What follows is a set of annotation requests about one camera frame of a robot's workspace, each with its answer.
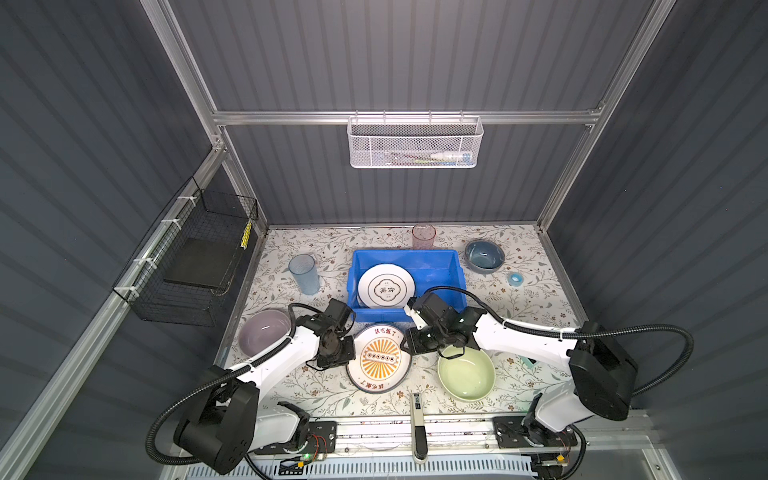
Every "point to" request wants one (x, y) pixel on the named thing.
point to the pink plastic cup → (423, 236)
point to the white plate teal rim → (385, 286)
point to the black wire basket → (198, 214)
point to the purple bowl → (262, 329)
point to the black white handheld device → (419, 431)
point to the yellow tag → (245, 236)
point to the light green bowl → (468, 378)
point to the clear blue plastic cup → (304, 270)
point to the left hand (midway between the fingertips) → (350, 359)
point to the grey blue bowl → (483, 257)
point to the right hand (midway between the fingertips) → (406, 349)
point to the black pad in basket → (203, 262)
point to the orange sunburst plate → (380, 364)
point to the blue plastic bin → (359, 260)
